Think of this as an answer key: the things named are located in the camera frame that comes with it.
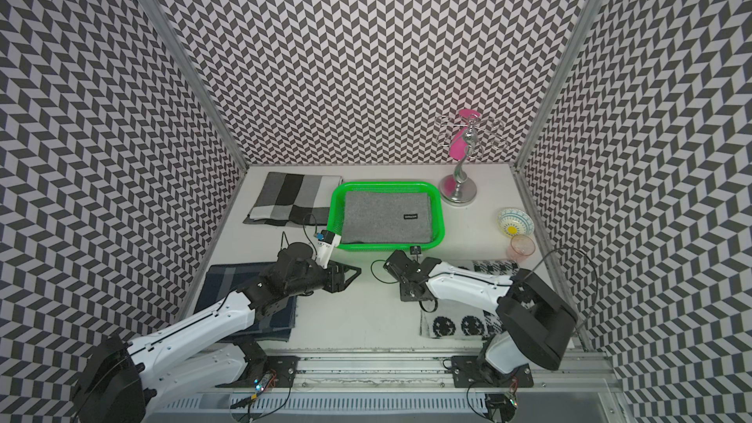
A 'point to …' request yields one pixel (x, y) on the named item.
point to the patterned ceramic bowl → (515, 221)
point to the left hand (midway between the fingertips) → (354, 273)
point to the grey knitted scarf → (387, 217)
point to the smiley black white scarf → (447, 319)
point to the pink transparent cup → (521, 247)
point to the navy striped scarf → (222, 280)
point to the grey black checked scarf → (294, 200)
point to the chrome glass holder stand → (457, 188)
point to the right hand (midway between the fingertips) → (416, 295)
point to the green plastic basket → (438, 211)
